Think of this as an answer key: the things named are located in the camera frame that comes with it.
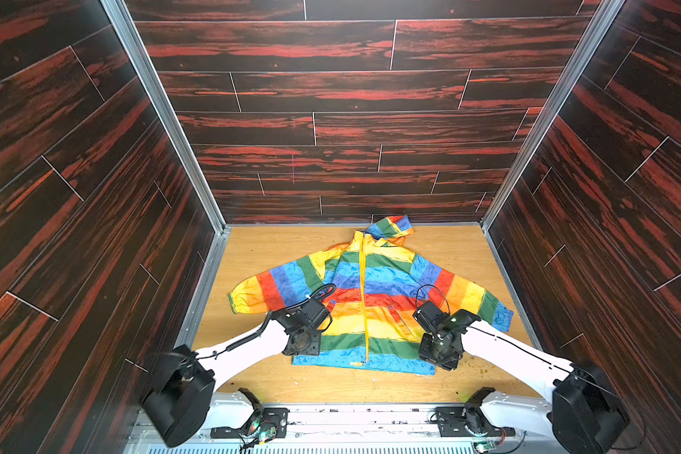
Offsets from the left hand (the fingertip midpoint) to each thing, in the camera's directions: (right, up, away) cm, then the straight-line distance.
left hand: (312, 346), depth 85 cm
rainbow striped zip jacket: (+27, +10, +11) cm, 30 cm away
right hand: (+36, -2, -1) cm, 36 cm away
